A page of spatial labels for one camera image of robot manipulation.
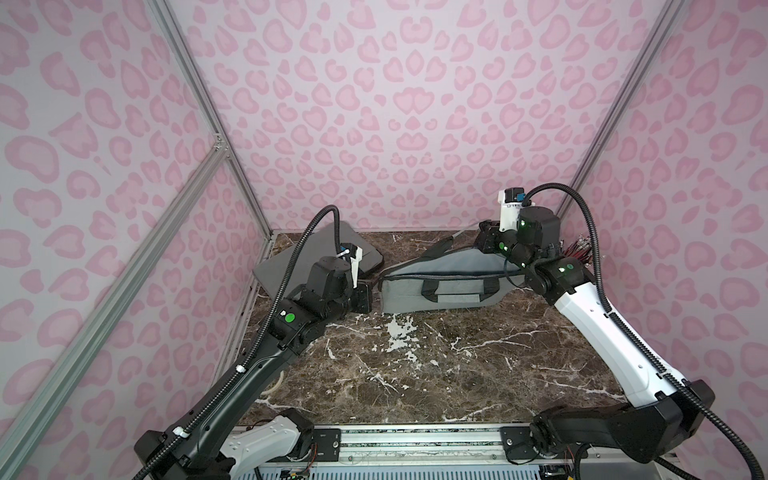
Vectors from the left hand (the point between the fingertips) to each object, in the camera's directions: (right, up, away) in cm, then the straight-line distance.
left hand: (374, 284), depth 71 cm
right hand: (+26, +15, +3) cm, 30 cm away
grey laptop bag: (+20, +1, +1) cm, 20 cm away
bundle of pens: (+62, +9, +21) cm, 66 cm away
